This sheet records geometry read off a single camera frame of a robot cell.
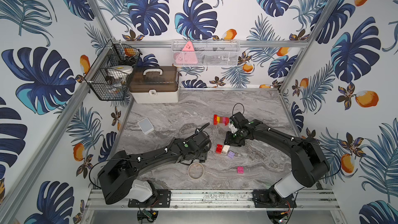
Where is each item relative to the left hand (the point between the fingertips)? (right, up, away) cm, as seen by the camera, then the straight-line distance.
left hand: (203, 150), depth 82 cm
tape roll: (-4, -11, +2) cm, 12 cm away
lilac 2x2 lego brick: (+16, -4, +6) cm, 17 cm away
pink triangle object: (-9, +53, +8) cm, 54 cm away
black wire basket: (-55, +40, +9) cm, 69 cm away
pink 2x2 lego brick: (+14, +14, +19) cm, 27 cm away
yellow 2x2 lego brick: (+11, +15, +19) cm, 26 cm away
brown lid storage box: (-31, +38, +19) cm, 53 cm away
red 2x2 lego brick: (+9, -1, +9) cm, 13 cm away
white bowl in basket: (-43, +42, 0) cm, 61 cm away
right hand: (+14, +3, +6) cm, 15 cm away
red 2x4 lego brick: (+8, +13, +19) cm, 25 cm away
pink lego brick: (+20, -10, 0) cm, 22 cm away
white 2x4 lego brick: (+13, -1, +8) cm, 15 cm away
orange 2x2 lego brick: (+12, +15, +19) cm, 27 cm away
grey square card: (-37, +11, +19) cm, 43 cm away
